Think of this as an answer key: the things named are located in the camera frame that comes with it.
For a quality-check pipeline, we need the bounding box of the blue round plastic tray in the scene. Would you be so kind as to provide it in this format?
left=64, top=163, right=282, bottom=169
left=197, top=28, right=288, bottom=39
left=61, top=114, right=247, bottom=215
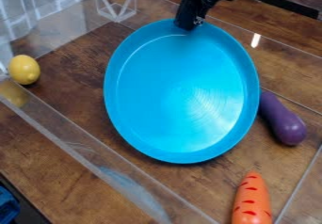
left=103, top=19, right=260, bottom=164

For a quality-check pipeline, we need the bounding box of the yellow toy lemon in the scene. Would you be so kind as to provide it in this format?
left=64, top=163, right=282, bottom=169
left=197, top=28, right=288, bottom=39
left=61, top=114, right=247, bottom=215
left=8, top=55, right=40, bottom=85

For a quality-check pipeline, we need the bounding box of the black baseboard strip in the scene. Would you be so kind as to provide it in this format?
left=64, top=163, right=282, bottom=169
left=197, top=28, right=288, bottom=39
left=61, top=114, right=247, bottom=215
left=258, top=0, right=318, bottom=20

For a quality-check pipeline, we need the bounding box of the clear acrylic barrier wall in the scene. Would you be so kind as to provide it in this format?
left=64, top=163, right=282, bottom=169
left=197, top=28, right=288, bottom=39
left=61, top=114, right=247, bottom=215
left=0, top=0, right=322, bottom=224

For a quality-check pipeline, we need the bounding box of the purple toy eggplant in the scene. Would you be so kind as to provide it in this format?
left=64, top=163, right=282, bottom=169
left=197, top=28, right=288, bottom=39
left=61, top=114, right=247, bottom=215
left=259, top=91, right=307, bottom=146

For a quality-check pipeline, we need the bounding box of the orange toy carrot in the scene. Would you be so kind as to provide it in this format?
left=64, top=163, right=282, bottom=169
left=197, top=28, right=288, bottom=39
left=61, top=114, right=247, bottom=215
left=231, top=171, right=272, bottom=224

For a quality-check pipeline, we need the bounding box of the blue object at corner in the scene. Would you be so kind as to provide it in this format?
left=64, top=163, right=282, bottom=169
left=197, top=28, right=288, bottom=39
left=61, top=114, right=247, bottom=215
left=0, top=186, right=20, bottom=224

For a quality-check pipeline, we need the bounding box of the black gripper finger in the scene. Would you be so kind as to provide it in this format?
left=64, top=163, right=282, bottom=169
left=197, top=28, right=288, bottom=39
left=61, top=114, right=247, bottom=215
left=175, top=0, right=188, bottom=29
left=180, top=0, right=212, bottom=31

